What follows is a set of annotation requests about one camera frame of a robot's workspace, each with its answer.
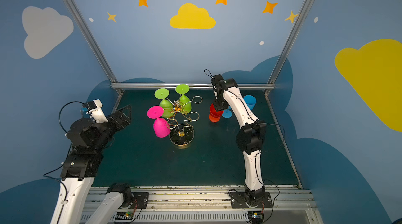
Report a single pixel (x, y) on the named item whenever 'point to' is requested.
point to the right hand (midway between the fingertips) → (224, 106)
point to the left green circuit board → (124, 215)
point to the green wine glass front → (162, 93)
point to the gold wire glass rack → (182, 133)
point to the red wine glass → (214, 115)
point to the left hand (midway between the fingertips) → (122, 108)
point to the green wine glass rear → (185, 100)
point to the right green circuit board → (255, 217)
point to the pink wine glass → (162, 127)
